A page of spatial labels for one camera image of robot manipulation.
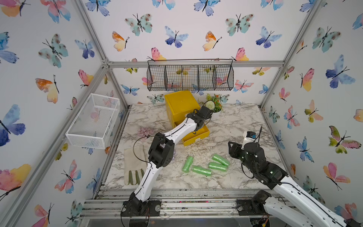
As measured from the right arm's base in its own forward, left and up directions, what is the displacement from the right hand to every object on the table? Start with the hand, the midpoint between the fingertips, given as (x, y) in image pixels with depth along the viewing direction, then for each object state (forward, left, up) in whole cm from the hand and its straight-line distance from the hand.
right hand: (233, 142), depth 75 cm
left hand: (+23, +21, -9) cm, 33 cm away
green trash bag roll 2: (-9, +15, -19) cm, 26 cm away
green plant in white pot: (+35, +7, -6) cm, 36 cm away
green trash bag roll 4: (-1, +3, -19) cm, 19 cm away
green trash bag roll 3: (-6, +5, -19) cm, 20 cm away
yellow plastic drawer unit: (+27, +31, 0) cm, 41 cm away
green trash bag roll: (-5, +24, -19) cm, 31 cm away
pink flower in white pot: (+11, +52, -11) cm, 54 cm away
